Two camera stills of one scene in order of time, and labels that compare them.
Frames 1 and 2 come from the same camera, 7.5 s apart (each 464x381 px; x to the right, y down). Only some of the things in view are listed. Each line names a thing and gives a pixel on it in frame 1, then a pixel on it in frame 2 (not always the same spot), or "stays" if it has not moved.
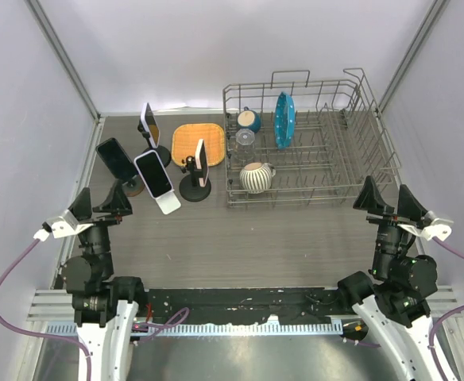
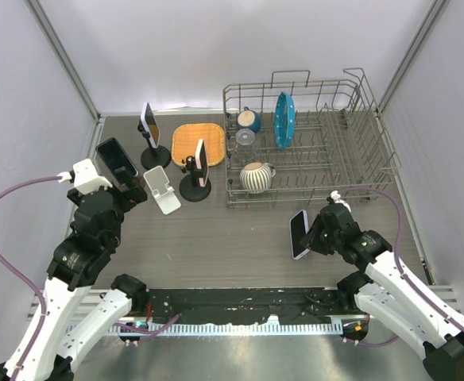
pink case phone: x=202 y=162 stays
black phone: x=115 y=159 stays
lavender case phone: x=153 y=174 -> x=299 y=228
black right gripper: x=409 y=209 -> x=311 y=240
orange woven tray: x=185 y=137 stays
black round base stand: x=190 y=187 stays
